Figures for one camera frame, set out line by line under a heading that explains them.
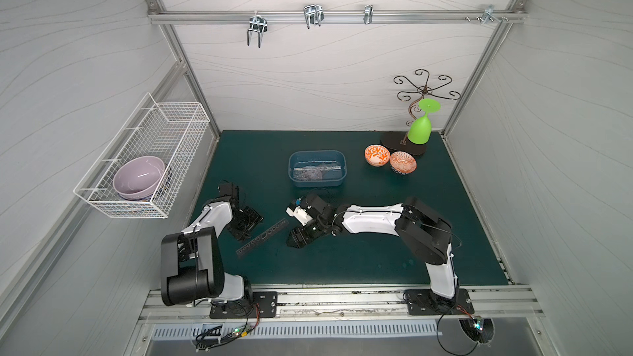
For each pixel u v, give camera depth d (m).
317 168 1.07
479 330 0.72
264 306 0.74
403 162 1.08
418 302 0.75
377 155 1.11
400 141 1.15
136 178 0.61
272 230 0.89
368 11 0.72
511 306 0.75
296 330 0.70
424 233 0.50
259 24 0.78
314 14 0.76
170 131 0.78
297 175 1.04
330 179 1.02
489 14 0.77
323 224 0.70
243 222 0.78
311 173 1.04
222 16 0.78
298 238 0.75
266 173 1.00
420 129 0.91
